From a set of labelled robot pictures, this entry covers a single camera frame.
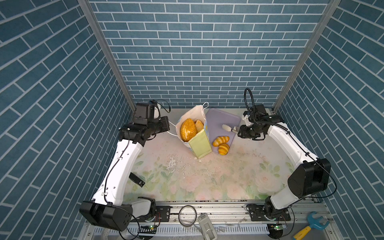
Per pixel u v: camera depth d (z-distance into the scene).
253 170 0.89
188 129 0.82
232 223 0.72
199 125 0.90
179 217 0.72
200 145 0.77
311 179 0.43
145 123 0.52
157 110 0.57
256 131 0.69
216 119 1.17
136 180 0.82
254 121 0.63
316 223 0.70
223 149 0.94
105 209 0.36
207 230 0.69
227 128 0.92
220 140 0.99
